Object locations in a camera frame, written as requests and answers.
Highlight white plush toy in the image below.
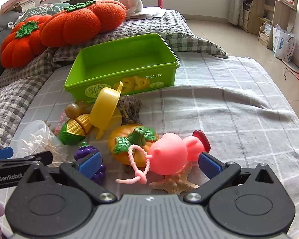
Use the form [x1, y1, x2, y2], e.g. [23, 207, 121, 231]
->
[118, 0, 144, 18]

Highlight black cable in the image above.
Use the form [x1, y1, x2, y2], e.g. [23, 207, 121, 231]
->
[283, 60, 299, 81]

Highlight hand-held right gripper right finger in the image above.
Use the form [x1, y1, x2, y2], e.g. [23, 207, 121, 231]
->
[184, 151, 283, 204]

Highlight purple toy grapes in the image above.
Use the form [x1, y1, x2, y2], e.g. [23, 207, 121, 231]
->
[74, 142, 106, 185]

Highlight small orange pumpkin cushion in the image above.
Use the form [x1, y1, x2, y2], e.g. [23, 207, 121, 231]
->
[0, 15, 58, 69]

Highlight pink toy pig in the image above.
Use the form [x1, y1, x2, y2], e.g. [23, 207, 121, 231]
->
[115, 130, 211, 185]

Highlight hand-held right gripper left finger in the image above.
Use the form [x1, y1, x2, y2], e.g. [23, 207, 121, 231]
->
[16, 151, 118, 205]

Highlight stack of books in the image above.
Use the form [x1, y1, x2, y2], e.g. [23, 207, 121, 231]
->
[1, 0, 36, 14]

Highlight grey checkered quilt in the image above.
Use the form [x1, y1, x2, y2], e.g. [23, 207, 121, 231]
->
[0, 9, 229, 152]

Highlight tan starfish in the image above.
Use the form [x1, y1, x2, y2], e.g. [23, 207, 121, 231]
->
[149, 163, 200, 195]

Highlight large orange pumpkin cushion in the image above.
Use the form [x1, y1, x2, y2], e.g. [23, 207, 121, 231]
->
[40, 0, 127, 48]

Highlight toy corn cob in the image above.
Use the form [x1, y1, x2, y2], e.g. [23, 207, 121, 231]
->
[59, 114, 92, 145]

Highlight yellow toy pot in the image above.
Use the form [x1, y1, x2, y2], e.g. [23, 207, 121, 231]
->
[90, 82, 123, 140]

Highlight orange toy pumpkin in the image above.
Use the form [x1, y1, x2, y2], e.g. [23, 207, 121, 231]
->
[108, 124, 160, 167]

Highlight clear cotton swab cup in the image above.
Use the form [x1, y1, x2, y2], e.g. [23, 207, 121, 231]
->
[10, 120, 73, 167]

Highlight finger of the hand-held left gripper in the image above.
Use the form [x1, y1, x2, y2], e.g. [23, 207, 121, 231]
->
[0, 147, 14, 160]
[5, 151, 53, 167]

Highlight beige curtain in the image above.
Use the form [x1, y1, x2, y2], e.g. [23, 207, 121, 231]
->
[228, 0, 247, 25]

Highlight green leaf cushion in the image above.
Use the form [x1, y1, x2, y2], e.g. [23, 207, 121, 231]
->
[16, 3, 71, 25]

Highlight white paper bag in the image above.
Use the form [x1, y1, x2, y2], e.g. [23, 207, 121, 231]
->
[272, 25, 296, 63]

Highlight light grey grid bedsheet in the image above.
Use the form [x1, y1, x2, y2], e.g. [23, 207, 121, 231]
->
[0, 51, 299, 229]

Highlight green plastic box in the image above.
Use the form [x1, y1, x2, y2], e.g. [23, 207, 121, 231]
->
[63, 33, 180, 104]

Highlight brown toy moose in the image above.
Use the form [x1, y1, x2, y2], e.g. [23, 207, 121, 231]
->
[65, 100, 90, 119]

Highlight wooden shelf desk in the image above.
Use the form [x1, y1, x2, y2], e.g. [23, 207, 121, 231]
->
[242, 0, 298, 50]

